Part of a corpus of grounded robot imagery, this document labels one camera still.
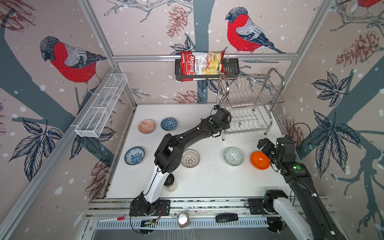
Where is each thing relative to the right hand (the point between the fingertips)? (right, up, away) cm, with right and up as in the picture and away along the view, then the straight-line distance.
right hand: (263, 146), depth 79 cm
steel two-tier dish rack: (+2, +30, +30) cm, 42 cm away
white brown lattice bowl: (-40, -10, +11) cm, 43 cm away
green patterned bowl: (-13, -9, +12) cm, 20 cm away
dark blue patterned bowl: (-57, +11, +28) cm, 64 cm away
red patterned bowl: (-73, +9, +27) cm, 78 cm away
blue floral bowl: (-75, -8, +12) cm, 77 cm away
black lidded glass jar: (-49, -17, -8) cm, 52 cm away
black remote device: (-22, -31, -11) cm, 40 cm away
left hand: (-17, +12, +11) cm, 23 cm away
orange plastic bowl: (+1, -10, +8) cm, 13 cm away
